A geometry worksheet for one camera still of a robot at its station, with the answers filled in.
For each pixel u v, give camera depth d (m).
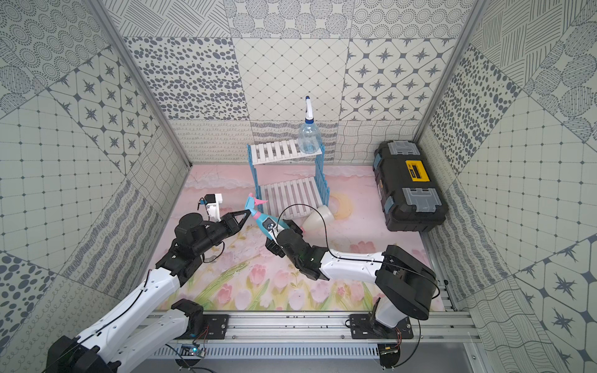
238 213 0.72
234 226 0.68
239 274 0.86
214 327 0.74
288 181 1.12
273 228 0.67
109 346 0.41
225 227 0.67
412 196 0.86
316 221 0.94
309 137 0.92
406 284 0.43
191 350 0.70
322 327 0.76
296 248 0.61
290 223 0.76
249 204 0.76
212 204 0.69
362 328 0.73
